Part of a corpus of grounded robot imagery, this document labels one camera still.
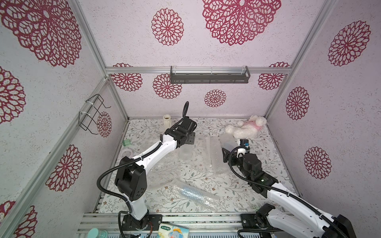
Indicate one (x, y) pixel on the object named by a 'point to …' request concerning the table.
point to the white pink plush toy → (249, 130)
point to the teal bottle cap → (95, 233)
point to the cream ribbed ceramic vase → (167, 121)
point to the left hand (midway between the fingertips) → (186, 137)
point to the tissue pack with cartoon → (167, 230)
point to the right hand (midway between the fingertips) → (229, 147)
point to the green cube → (126, 142)
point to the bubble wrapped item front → (191, 194)
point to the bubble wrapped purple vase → (227, 142)
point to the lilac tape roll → (128, 149)
